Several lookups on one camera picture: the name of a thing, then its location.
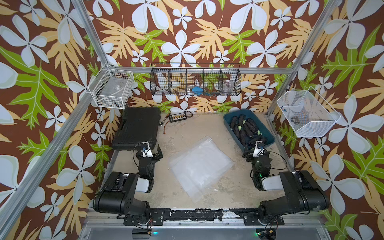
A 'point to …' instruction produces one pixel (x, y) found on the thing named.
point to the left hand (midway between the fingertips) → (150, 144)
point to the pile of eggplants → (246, 130)
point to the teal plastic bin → (260, 125)
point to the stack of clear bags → (199, 168)
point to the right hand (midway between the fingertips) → (253, 146)
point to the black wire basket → (193, 79)
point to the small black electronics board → (177, 117)
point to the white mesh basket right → (307, 115)
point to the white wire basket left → (112, 88)
